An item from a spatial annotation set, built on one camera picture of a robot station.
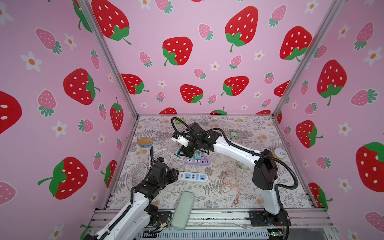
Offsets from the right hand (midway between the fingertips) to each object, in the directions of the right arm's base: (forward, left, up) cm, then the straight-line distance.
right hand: (178, 150), depth 81 cm
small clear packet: (+41, -15, -16) cm, 47 cm away
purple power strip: (+3, -14, -14) cm, 20 cm away
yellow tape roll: (+13, -61, -13) cm, 64 cm away
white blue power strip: (-8, -9, -14) cm, 19 cm away
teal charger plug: (+4, -10, -10) cm, 15 cm away
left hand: (-8, +1, -10) cm, 13 cm away
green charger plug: (+27, -33, -16) cm, 46 cm away
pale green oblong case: (-26, -6, -15) cm, 31 cm away
